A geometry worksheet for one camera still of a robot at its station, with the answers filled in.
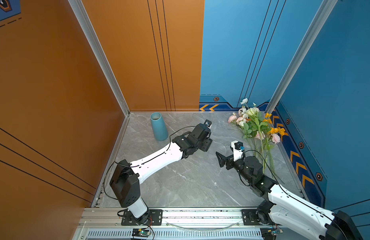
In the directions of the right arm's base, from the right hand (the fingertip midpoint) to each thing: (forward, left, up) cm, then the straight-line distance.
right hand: (222, 150), depth 78 cm
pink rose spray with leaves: (+33, -20, -12) cm, 41 cm away
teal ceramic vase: (+20, +37, -6) cm, 43 cm away
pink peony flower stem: (+16, -40, -14) cm, 46 cm away
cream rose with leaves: (+25, -28, -11) cm, 39 cm away
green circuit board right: (-34, -23, -18) cm, 45 cm away
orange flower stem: (+23, -41, -13) cm, 49 cm away
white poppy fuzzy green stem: (+42, -22, -2) cm, 47 cm away
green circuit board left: (-34, +39, -17) cm, 54 cm away
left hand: (+7, +9, +3) cm, 11 cm away
